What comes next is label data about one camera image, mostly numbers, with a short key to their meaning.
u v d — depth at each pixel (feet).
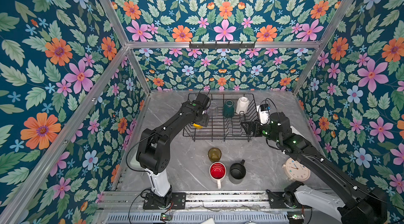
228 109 3.15
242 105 3.16
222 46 3.02
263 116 2.20
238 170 2.69
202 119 2.67
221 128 3.26
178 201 2.41
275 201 2.41
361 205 1.28
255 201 2.46
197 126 2.75
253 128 2.18
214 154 2.88
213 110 3.28
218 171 2.70
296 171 2.55
